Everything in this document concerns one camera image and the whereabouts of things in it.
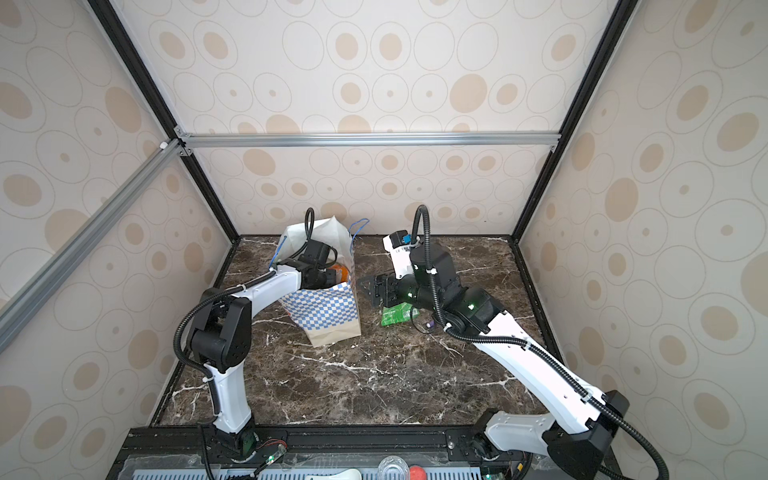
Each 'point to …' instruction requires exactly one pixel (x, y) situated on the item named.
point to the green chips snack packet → (398, 313)
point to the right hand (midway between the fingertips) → (372, 278)
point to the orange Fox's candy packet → (342, 273)
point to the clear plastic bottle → (393, 467)
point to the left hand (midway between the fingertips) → (335, 275)
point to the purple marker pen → (430, 324)
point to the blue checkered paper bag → (327, 313)
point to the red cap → (417, 473)
